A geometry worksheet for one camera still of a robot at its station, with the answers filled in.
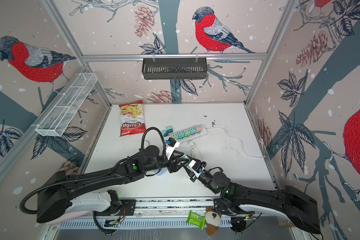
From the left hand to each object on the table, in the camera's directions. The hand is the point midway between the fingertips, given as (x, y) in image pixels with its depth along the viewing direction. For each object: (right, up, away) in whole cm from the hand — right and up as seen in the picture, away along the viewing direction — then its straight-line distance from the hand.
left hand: (185, 159), depth 69 cm
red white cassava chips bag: (-39, +18, +37) cm, 57 cm away
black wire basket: (-14, +55, +38) cm, 69 cm away
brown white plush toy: (+13, -29, 0) cm, 32 cm away
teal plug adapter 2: (+5, +10, +27) cm, 29 cm away
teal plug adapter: (-14, +8, +32) cm, 36 cm away
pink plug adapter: (+9, +12, +29) cm, 32 cm away
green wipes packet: (+5, -29, +1) cm, 30 cm away
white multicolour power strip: (+13, +9, +32) cm, 36 cm away
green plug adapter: (-7, +7, +25) cm, 27 cm away
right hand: (-1, -2, +2) cm, 3 cm away
